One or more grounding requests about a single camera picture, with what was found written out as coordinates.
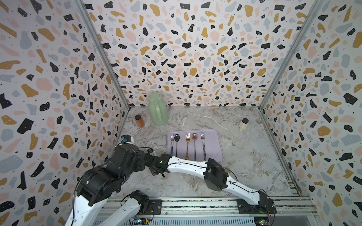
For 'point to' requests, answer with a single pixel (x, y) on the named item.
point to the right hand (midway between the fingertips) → (154, 168)
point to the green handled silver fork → (172, 137)
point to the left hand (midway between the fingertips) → (142, 156)
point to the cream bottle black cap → (243, 124)
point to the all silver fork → (202, 135)
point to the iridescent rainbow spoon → (194, 137)
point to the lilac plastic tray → (197, 145)
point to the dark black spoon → (176, 138)
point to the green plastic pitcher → (158, 109)
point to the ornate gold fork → (187, 139)
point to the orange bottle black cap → (139, 121)
